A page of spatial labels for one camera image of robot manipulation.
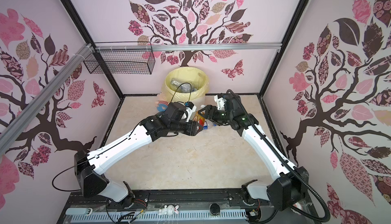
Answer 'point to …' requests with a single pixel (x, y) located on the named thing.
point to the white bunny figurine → (169, 210)
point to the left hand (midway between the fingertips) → (198, 129)
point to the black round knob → (215, 208)
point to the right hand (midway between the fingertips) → (202, 113)
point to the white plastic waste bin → (186, 98)
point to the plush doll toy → (162, 105)
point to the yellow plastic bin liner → (196, 76)
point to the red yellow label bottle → (200, 119)
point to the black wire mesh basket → (124, 58)
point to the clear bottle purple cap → (185, 88)
